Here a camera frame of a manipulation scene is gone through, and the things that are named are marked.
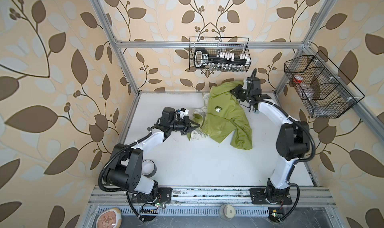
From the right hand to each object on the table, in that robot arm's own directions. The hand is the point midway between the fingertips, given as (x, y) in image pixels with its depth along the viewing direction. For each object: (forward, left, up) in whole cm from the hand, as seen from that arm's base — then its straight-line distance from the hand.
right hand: (231, 90), depth 92 cm
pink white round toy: (-61, +63, -19) cm, 90 cm away
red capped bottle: (-5, -34, +12) cm, 36 cm away
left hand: (-23, +20, -3) cm, 31 cm away
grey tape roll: (-39, +50, -21) cm, 67 cm away
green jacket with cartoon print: (-11, +6, -8) cm, 15 cm away
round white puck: (-61, +10, -11) cm, 63 cm away
